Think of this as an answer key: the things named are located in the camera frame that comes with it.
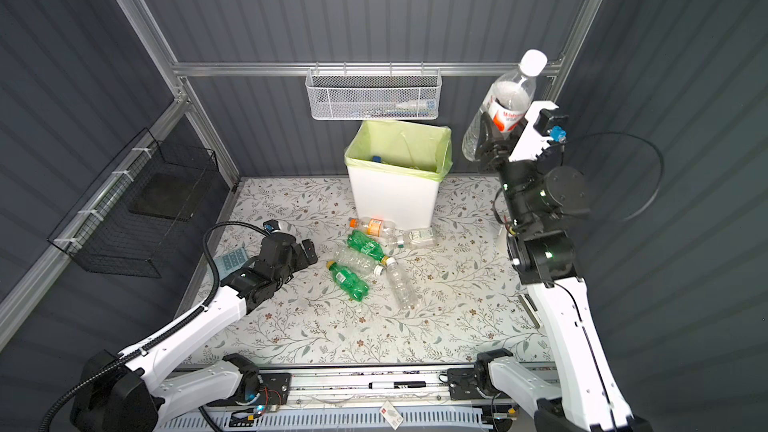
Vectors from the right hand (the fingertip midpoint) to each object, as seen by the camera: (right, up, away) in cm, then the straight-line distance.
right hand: (500, 118), depth 50 cm
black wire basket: (-82, -11, +27) cm, 87 cm away
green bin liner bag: (-10, +4, +49) cm, 51 cm away
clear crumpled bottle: (-15, -39, +36) cm, 56 cm away
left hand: (-44, -27, +33) cm, 62 cm away
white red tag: (-19, -64, +19) cm, 69 cm away
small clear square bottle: (-8, -25, +46) cm, 53 cm away
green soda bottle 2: (-31, -38, +37) cm, 61 cm away
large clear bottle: (-34, -32, +49) cm, 67 cm away
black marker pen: (-17, -60, +23) cm, 66 cm away
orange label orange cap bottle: (-24, -22, +49) cm, 59 cm away
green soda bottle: (-27, -28, +46) cm, 60 cm away
